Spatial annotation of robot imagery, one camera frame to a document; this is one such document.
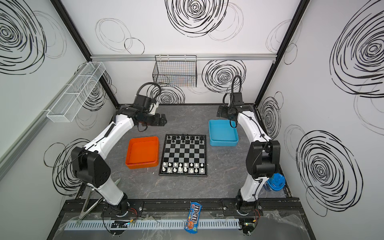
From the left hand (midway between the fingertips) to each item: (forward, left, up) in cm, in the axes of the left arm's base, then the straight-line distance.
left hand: (161, 120), depth 85 cm
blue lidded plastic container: (-29, -61, -11) cm, 68 cm away
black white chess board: (-12, -13, -19) cm, 26 cm away
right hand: (+9, -37, -2) cm, 38 cm away
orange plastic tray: (-13, +13, -17) cm, 24 cm away
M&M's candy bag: (-47, -19, -17) cm, 54 cm away
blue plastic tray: (+4, -37, -17) cm, 41 cm away
